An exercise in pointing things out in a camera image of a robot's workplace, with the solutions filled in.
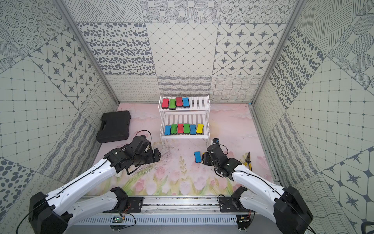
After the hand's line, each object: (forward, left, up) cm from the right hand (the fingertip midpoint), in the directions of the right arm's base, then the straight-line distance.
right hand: (207, 156), depth 85 cm
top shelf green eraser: (+20, +20, +24) cm, 37 cm away
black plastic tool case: (+23, +64, -1) cm, 68 cm away
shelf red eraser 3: (+15, +17, +8) cm, 24 cm away
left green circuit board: (-31, +46, -8) cm, 56 cm away
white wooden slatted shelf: (+28, +6, +8) cm, 29 cm away
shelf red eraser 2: (+22, +17, +24) cm, 37 cm away
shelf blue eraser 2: (+13, +24, +9) cm, 29 cm away
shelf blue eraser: (+22, +13, +23) cm, 35 cm away
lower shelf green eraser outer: (+14, +21, +9) cm, 26 cm away
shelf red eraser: (+20, +24, +24) cm, 40 cm away
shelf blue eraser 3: (+14, +9, +8) cm, 18 cm away
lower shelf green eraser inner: (+15, +13, +8) cm, 21 cm away
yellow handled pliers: (+1, -26, -8) cm, 27 cm away
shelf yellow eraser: (+15, +5, +8) cm, 18 cm away
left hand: (-2, +29, +8) cm, 30 cm away
